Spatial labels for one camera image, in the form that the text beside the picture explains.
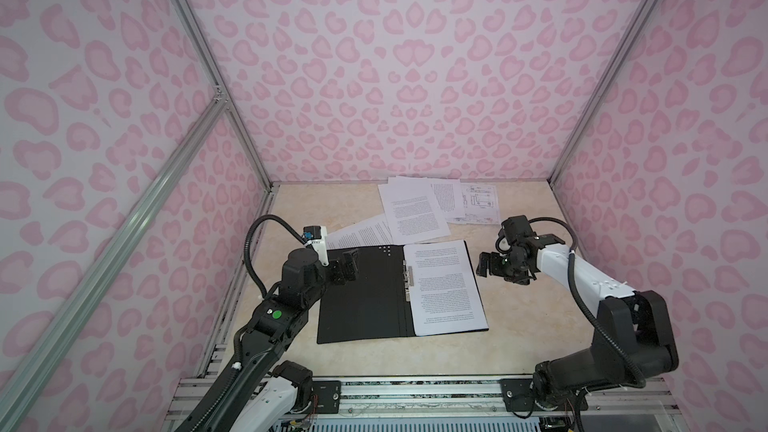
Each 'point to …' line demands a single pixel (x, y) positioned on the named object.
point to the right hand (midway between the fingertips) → (491, 270)
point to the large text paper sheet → (412, 209)
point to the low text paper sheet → (373, 232)
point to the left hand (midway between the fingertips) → (345, 248)
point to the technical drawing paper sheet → (480, 204)
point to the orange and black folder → (375, 305)
